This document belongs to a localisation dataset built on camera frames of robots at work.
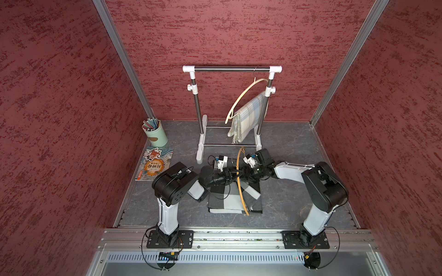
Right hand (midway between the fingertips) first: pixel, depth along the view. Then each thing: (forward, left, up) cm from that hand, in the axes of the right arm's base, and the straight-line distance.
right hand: (238, 180), depth 89 cm
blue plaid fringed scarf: (+22, -5, +23) cm, 33 cm away
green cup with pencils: (+26, +47, +14) cm, 56 cm away
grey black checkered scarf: (-12, +4, -2) cm, 13 cm away
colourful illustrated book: (+16, +50, -2) cm, 52 cm away
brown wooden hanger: (-3, +1, +6) cm, 6 cm away
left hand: (-1, -2, +7) cm, 7 cm away
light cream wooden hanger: (+18, +4, +31) cm, 36 cm away
